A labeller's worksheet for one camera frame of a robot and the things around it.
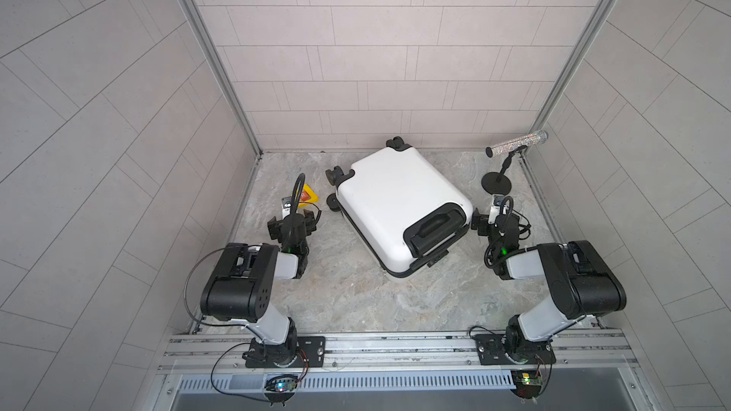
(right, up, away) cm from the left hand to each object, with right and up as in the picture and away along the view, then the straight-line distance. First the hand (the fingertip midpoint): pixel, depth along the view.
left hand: (295, 208), depth 94 cm
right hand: (+65, +1, 0) cm, 65 cm away
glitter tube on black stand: (+73, +8, +11) cm, 74 cm away
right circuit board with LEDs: (+64, -39, -26) cm, 79 cm away
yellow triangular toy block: (+2, +3, +8) cm, 9 cm away
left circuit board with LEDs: (+6, -37, -30) cm, 47 cm away
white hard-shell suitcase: (+35, +2, -17) cm, 39 cm away
